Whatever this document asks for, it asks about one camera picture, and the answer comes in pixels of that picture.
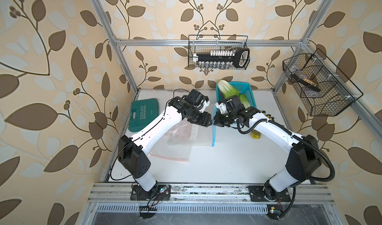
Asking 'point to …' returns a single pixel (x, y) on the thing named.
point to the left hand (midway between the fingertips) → (205, 119)
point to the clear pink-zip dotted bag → (162, 149)
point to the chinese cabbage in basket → (227, 89)
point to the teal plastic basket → (245, 89)
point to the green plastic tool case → (143, 112)
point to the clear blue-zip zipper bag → (190, 134)
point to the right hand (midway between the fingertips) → (209, 122)
